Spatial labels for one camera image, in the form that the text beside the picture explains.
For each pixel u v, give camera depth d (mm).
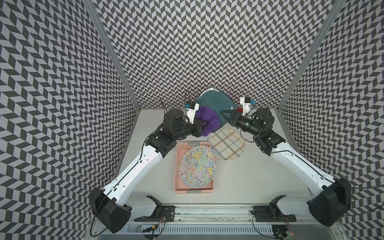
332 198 385
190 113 599
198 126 588
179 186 824
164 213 724
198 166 846
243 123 620
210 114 662
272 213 658
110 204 371
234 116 638
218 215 754
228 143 996
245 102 642
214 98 691
